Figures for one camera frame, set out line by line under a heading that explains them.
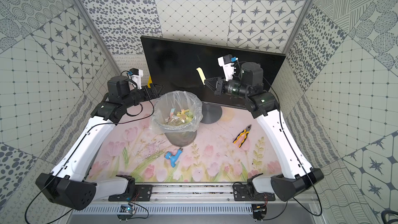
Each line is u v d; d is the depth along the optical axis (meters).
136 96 0.60
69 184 0.37
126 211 0.70
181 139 0.79
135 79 0.63
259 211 0.72
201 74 0.61
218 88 0.54
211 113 1.04
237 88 0.52
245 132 0.95
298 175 0.38
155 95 0.64
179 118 0.82
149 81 0.81
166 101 0.82
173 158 0.84
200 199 0.74
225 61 0.54
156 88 0.65
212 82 0.59
